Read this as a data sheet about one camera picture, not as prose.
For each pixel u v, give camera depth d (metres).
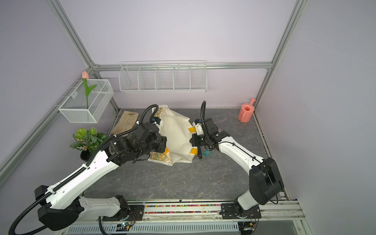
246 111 1.05
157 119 0.60
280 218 0.74
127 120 1.13
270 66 0.94
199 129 0.77
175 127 0.85
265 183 0.43
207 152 0.94
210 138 0.61
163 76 0.99
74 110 0.73
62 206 0.39
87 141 0.74
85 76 0.83
